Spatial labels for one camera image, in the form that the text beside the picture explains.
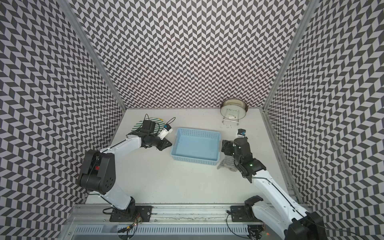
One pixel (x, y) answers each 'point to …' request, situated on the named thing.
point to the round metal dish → (233, 109)
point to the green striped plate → (159, 124)
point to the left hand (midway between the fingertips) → (168, 144)
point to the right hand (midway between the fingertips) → (228, 144)
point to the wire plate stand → (231, 116)
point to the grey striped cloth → (228, 162)
